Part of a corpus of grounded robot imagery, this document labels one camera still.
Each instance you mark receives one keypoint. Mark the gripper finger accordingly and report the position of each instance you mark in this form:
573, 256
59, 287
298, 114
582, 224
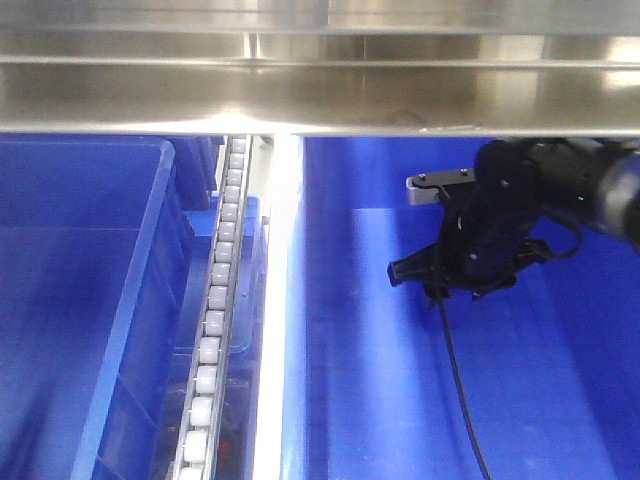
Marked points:
415, 267
530, 255

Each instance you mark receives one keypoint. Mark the blue plastic bin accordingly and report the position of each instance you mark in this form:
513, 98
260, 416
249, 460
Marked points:
200, 225

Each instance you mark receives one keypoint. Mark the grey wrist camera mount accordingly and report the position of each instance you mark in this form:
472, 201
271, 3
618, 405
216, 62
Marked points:
425, 190

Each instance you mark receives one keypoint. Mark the grey roller rack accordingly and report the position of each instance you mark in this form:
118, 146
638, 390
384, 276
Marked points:
300, 90

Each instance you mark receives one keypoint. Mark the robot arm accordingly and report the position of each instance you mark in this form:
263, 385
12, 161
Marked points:
625, 200

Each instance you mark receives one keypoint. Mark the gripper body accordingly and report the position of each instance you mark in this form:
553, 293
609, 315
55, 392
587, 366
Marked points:
525, 180

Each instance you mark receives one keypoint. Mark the large blue bin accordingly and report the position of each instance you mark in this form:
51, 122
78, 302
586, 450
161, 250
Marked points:
50, 300
375, 350

